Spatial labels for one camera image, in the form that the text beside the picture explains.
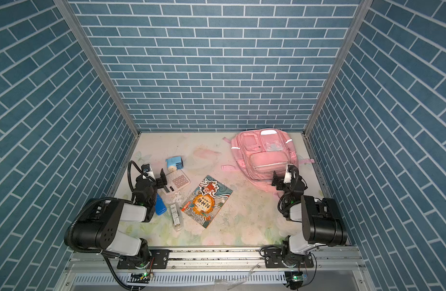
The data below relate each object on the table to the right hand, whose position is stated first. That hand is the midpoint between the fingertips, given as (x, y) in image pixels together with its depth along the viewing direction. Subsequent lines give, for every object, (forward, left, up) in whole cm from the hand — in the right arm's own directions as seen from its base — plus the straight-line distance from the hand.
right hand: (286, 172), depth 92 cm
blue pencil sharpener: (+3, +60, -3) cm, 60 cm away
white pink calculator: (-6, +57, -6) cm, 58 cm away
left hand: (-5, +65, +2) cm, 65 cm away
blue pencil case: (-21, +61, -7) cm, 65 cm away
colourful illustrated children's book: (-15, +40, -7) cm, 43 cm away
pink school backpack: (+16, +12, -4) cm, 20 cm away
